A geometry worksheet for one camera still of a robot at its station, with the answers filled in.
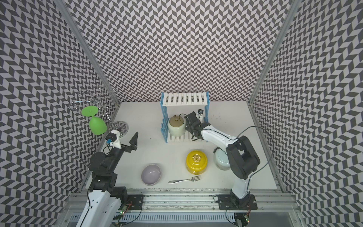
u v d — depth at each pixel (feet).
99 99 3.43
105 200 1.72
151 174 2.64
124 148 2.07
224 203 2.39
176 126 3.02
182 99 2.77
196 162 2.54
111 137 1.87
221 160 2.57
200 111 2.64
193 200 2.44
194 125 2.23
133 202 2.35
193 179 2.60
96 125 2.54
